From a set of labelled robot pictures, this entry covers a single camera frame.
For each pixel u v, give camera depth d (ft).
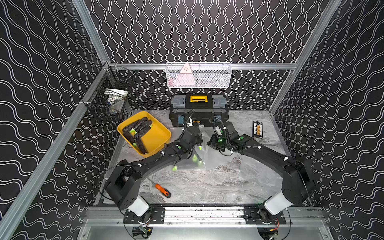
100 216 2.50
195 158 2.97
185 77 2.96
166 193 2.60
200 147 2.76
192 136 2.05
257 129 3.50
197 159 2.95
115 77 3.25
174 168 2.88
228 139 2.17
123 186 1.42
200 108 3.32
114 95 2.62
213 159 3.00
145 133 3.49
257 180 2.86
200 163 2.97
